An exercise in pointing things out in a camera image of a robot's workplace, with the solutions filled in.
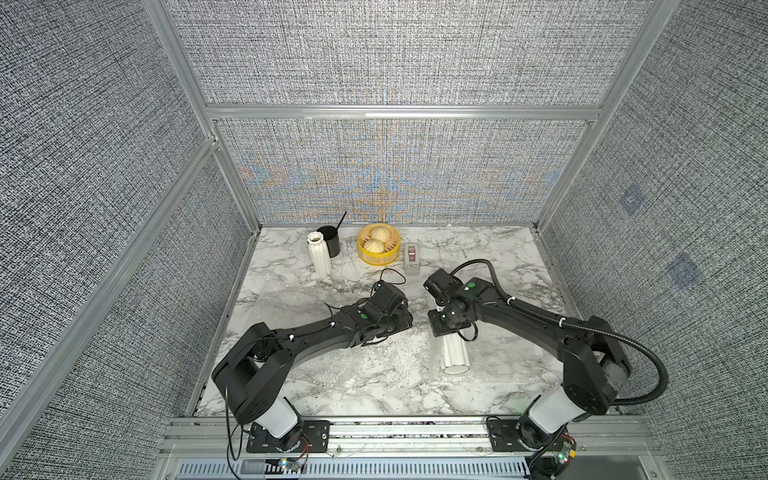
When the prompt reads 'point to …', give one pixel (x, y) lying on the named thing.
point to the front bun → (374, 246)
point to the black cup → (332, 239)
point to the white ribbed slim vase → (320, 254)
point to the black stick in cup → (341, 220)
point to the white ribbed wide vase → (455, 356)
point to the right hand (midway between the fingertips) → (438, 320)
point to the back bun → (380, 233)
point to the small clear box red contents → (411, 259)
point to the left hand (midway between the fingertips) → (416, 319)
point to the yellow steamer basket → (392, 247)
